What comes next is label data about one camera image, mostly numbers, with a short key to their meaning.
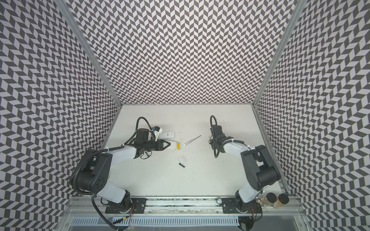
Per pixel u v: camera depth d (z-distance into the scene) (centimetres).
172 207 74
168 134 99
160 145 81
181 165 87
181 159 89
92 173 45
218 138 74
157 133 85
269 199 68
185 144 94
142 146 72
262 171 45
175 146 91
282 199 67
